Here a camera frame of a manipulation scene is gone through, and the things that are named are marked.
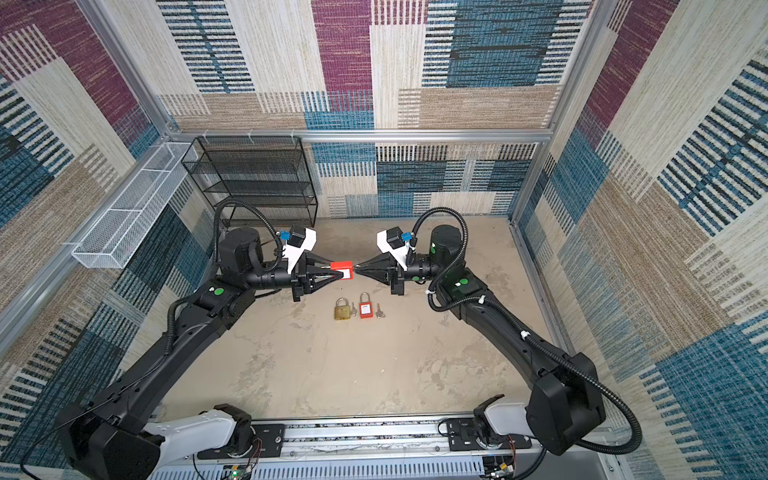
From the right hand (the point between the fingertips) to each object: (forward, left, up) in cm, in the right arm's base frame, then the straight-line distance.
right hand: (360, 270), depth 65 cm
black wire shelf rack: (+53, +40, -16) cm, 68 cm away
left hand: (0, +4, +2) cm, 4 cm away
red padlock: (+9, +1, -31) cm, 33 cm away
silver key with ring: (+7, -3, -33) cm, 34 cm away
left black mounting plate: (-27, +24, -32) cm, 48 cm away
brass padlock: (+7, +9, -32) cm, 34 cm away
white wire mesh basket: (+12, +58, +1) cm, 59 cm away
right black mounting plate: (-27, -23, -32) cm, 47 cm away
